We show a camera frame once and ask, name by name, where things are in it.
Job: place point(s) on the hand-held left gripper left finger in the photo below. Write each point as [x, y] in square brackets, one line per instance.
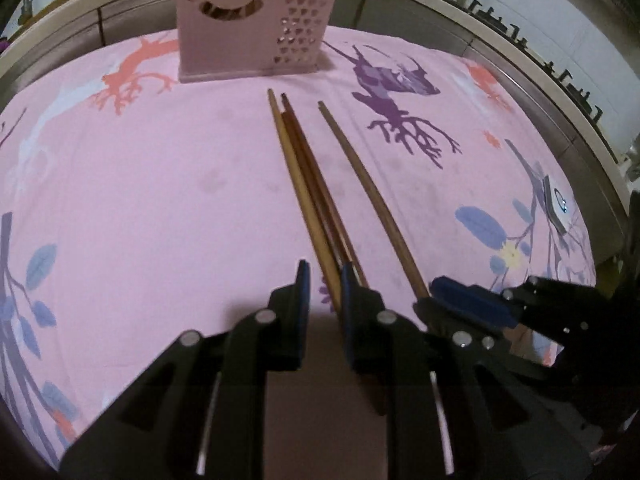
[302, 310]

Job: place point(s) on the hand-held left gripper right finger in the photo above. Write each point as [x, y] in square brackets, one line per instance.
[348, 310]

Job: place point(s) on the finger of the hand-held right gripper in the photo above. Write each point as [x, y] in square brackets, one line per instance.
[475, 302]
[450, 320]

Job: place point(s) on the medium brown chopstick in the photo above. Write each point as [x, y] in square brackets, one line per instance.
[372, 195]
[312, 200]

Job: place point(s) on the light brown chopstick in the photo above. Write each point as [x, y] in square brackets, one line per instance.
[300, 195]

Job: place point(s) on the dark reddish chopstick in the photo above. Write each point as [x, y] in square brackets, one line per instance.
[320, 185]

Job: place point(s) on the pink smiley utensil holder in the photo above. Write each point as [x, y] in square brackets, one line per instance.
[230, 35]

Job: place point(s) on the white square device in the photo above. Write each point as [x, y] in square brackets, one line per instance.
[556, 205]

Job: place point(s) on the pink printed tablecloth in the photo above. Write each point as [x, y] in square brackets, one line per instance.
[150, 185]

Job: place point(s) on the black gas stove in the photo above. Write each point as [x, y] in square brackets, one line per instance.
[540, 55]

